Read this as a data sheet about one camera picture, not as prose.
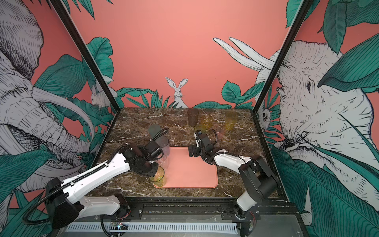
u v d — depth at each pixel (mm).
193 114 1224
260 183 446
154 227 701
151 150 592
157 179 838
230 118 1157
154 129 1061
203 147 691
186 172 864
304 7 690
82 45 822
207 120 1108
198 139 696
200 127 1020
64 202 381
